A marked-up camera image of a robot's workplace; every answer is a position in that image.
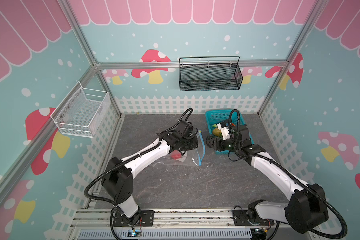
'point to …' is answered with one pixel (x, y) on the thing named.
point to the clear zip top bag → (194, 157)
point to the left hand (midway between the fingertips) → (198, 147)
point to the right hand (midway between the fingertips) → (210, 140)
